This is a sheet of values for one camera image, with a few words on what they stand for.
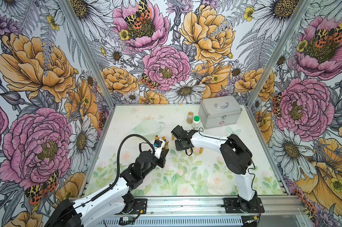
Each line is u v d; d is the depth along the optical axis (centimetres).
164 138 100
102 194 49
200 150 92
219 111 102
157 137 97
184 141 70
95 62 96
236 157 52
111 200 51
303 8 72
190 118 106
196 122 100
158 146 67
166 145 76
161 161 70
